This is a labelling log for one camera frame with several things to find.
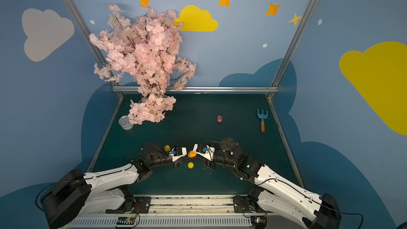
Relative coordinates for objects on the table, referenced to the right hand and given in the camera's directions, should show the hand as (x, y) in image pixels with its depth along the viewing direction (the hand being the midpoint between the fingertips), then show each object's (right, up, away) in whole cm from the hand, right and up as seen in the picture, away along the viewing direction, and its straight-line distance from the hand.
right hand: (199, 148), depth 71 cm
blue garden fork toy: (+43, +13, +37) cm, 58 cm away
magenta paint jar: (+12, +12, +34) cm, 38 cm away
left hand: (-3, -2, +4) cm, 5 cm away
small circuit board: (-35, -35, +2) cm, 49 cm away
